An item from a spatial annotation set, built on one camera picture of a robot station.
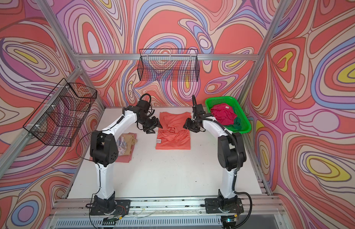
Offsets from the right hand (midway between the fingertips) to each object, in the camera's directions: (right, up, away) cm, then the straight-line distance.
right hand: (187, 130), depth 95 cm
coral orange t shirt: (-12, -3, +4) cm, 13 cm away
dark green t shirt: (+36, +3, +7) cm, 37 cm away
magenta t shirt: (+29, +12, +13) cm, 34 cm away
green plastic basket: (+42, +2, +4) cm, 42 cm away
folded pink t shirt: (-38, -18, -5) cm, 43 cm away
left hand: (-17, +2, -4) cm, 17 cm away
